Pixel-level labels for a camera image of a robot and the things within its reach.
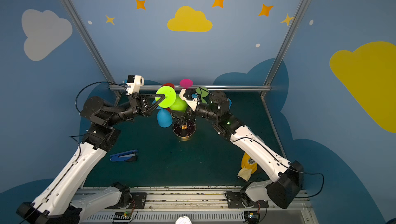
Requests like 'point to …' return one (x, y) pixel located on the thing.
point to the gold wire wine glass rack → (184, 128)
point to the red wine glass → (169, 84)
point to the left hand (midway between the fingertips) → (162, 95)
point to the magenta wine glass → (186, 83)
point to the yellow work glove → (249, 166)
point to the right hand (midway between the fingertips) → (178, 98)
